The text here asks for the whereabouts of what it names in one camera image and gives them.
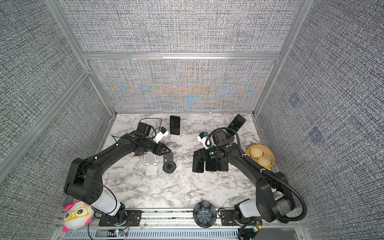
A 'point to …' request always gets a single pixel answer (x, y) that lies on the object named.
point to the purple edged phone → (175, 122)
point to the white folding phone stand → (151, 162)
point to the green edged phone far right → (237, 122)
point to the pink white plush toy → (78, 214)
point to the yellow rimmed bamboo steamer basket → (262, 154)
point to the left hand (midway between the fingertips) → (168, 150)
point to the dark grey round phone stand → (169, 166)
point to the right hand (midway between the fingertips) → (198, 154)
